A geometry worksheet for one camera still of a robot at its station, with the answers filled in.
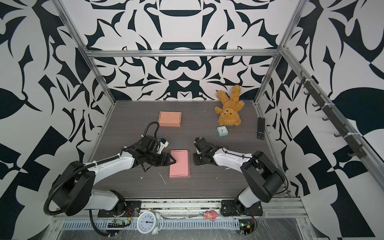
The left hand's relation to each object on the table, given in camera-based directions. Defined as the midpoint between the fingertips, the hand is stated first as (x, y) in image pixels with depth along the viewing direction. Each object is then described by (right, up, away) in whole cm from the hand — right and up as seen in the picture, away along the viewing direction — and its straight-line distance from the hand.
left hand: (172, 159), depth 84 cm
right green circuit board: (+36, -28, -13) cm, 48 cm away
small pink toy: (+19, -22, -14) cm, 32 cm away
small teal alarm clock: (+31, +14, +18) cm, 38 cm away
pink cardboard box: (+5, -5, +1) cm, 7 cm away
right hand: (+13, -1, +5) cm, 14 cm away
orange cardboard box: (-5, +22, +21) cm, 31 cm away
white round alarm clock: (-8, -24, -15) cm, 30 cm away
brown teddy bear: (+36, +25, +18) cm, 47 cm away
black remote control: (+58, +16, +21) cm, 64 cm away
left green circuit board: (-25, -28, -11) cm, 39 cm away
